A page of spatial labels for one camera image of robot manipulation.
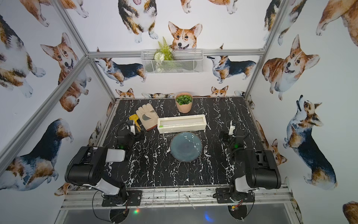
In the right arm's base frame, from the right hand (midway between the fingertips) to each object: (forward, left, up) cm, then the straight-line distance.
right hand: (227, 127), depth 93 cm
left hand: (+2, +60, +2) cm, 60 cm away
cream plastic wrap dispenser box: (+2, +37, +1) cm, 37 cm away
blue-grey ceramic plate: (-11, +27, -6) cm, 30 cm away
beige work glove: (+15, +58, -6) cm, 60 cm away
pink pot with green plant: (+18, +29, +7) cm, 35 cm away
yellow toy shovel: (+13, +67, -5) cm, 69 cm away
